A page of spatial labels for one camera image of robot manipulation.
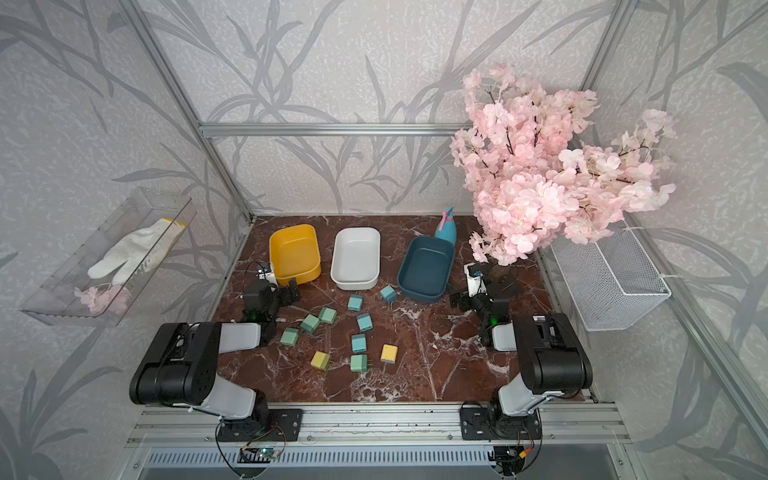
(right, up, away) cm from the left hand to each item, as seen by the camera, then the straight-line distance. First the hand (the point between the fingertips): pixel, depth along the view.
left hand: (280, 279), depth 94 cm
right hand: (+58, 0, 0) cm, 58 cm away
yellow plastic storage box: (0, +7, +13) cm, 15 cm away
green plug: (+27, -22, -12) cm, 37 cm away
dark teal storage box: (+47, +3, +9) cm, 48 cm away
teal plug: (+24, -7, 0) cm, 25 cm away
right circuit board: (+65, -41, -22) cm, 80 cm away
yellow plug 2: (+35, -20, -10) cm, 42 cm away
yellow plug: (+16, -21, -12) cm, 29 cm away
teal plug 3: (+28, -13, -3) cm, 31 cm away
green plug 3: (+11, -13, -4) cm, 17 cm away
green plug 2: (+16, -11, -3) cm, 19 cm away
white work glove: (-22, +10, -26) cm, 35 cm away
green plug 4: (+6, -16, -7) cm, 18 cm away
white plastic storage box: (+23, +6, +8) cm, 25 cm away
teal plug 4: (+26, -18, -6) cm, 32 cm away
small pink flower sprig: (-21, +1, -34) cm, 40 cm away
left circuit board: (+4, -40, -22) cm, 46 cm away
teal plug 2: (+34, -5, +2) cm, 35 cm away
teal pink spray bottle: (+54, +17, +7) cm, 57 cm away
